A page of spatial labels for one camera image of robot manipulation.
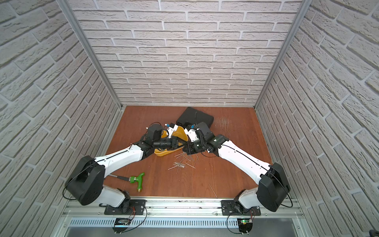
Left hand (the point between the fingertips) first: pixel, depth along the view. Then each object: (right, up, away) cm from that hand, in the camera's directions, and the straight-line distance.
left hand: (188, 142), depth 78 cm
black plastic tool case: (+4, +15, +35) cm, 39 cm away
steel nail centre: (-2, -12, +13) cm, 18 cm away
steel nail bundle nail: (-6, -15, +10) cm, 19 cm away
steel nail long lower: (-10, -17, +9) cm, 22 cm away
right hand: (-2, -3, -1) cm, 4 cm away
